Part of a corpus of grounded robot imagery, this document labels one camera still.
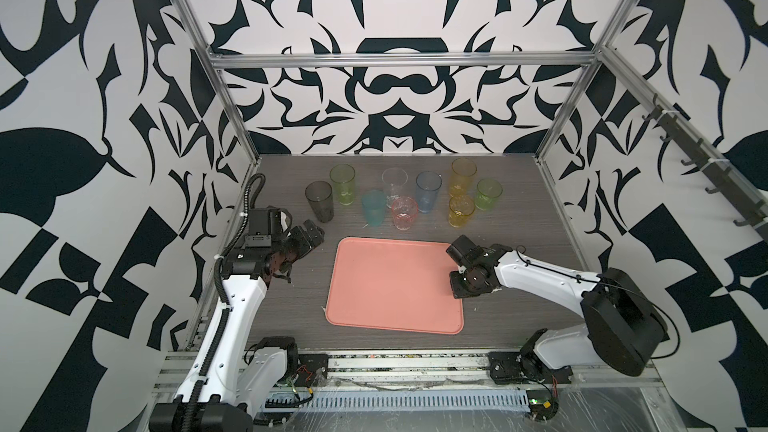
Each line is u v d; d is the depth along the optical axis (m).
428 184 0.96
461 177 1.02
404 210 1.00
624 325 0.43
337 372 0.76
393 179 0.97
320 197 0.96
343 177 0.97
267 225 0.58
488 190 1.04
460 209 1.02
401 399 0.71
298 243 0.69
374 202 0.94
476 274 0.64
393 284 0.92
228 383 0.40
